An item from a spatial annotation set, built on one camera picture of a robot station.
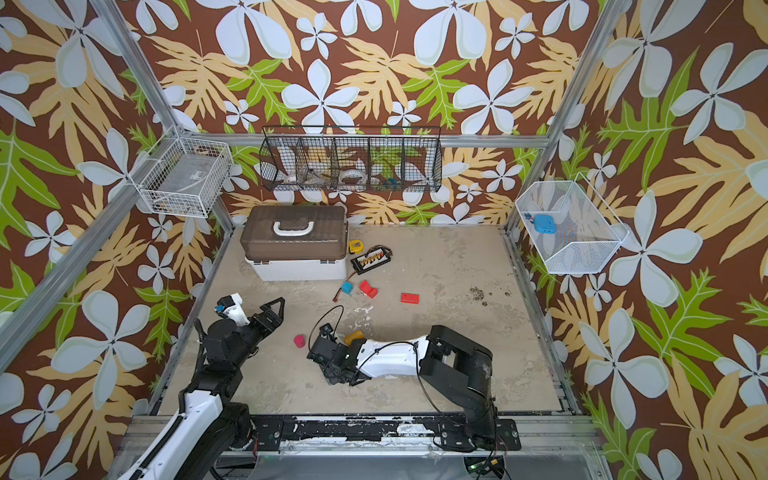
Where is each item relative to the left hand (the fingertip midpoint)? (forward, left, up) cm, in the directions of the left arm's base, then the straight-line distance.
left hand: (274, 302), depth 81 cm
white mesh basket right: (+16, -84, +13) cm, 86 cm away
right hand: (-12, -16, -15) cm, 25 cm away
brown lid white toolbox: (+16, -4, +6) cm, 18 cm away
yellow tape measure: (+31, -20, -12) cm, 39 cm away
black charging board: (+25, -26, -13) cm, 39 cm away
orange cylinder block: (-3, -22, -15) cm, 27 cm away
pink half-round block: (-5, -5, -14) cm, 16 cm away
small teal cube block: (+14, -18, -14) cm, 27 cm away
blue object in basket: (+20, -78, +11) cm, 81 cm away
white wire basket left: (+31, +29, +18) cm, 46 cm away
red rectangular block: (+10, -39, -14) cm, 43 cm away
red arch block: (+13, -25, -14) cm, 32 cm away
